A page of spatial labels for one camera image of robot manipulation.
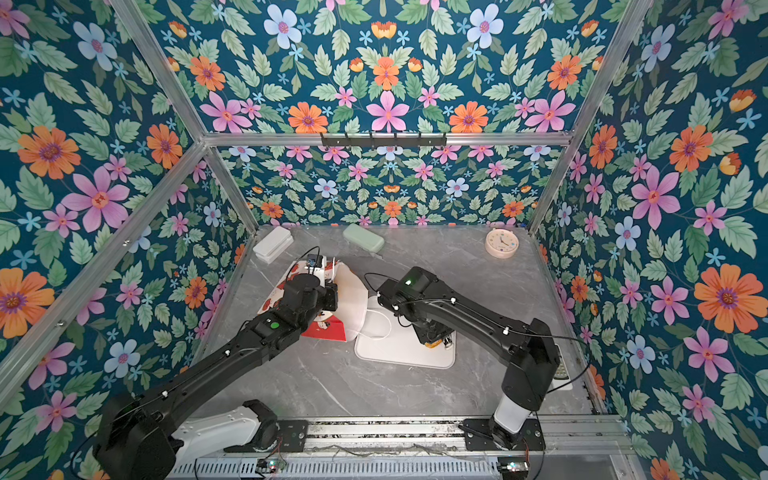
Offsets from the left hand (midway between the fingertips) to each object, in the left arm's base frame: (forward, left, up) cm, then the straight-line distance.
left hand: (336, 274), depth 79 cm
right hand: (-16, -27, -6) cm, 32 cm away
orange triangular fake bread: (-13, -26, -20) cm, 35 cm away
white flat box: (+30, +29, -19) cm, 46 cm away
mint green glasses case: (+31, -4, -20) cm, 37 cm away
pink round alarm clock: (+24, -56, -19) cm, 64 cm away
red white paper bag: (0, -1, -18) cm, 18 cm away
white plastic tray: (-12, -13, -19) cm, 26 cm away
